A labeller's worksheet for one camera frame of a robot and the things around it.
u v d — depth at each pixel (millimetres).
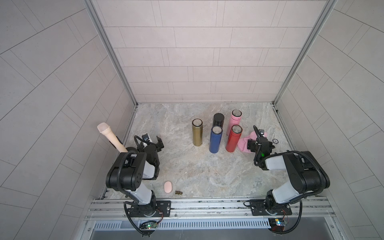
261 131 807
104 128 667
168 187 764
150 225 649
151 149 693
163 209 706
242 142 954
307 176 446
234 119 846
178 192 753
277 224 679
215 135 757
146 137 750
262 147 711
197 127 807
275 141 960
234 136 797
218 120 833
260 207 710
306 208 724
